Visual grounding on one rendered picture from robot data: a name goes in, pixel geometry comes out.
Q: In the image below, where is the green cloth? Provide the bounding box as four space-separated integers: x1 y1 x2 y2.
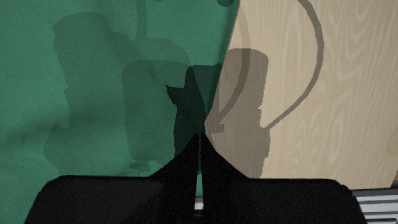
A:
0 0 240 224

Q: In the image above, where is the grey slotted aluminium extrusion bar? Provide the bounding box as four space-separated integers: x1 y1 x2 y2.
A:
194 180 398 220

